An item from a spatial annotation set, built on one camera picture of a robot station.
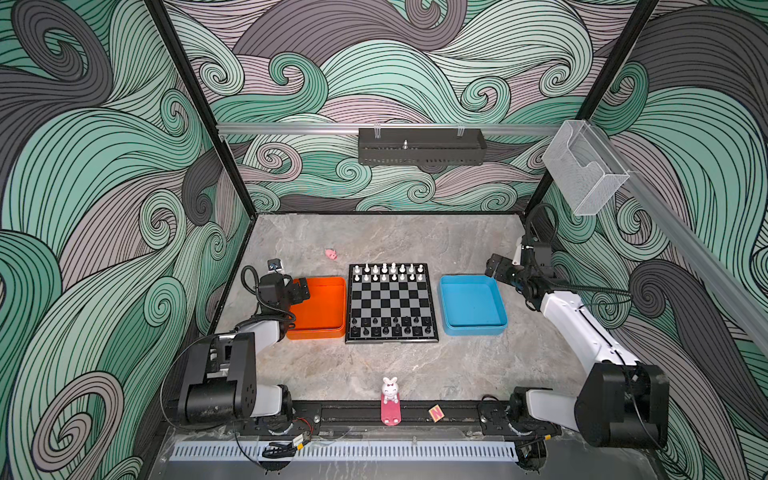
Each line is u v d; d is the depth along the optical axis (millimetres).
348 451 697
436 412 739
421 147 961
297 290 828
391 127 928
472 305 961
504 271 781
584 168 796
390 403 727
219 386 432
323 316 858
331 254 1057
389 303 925
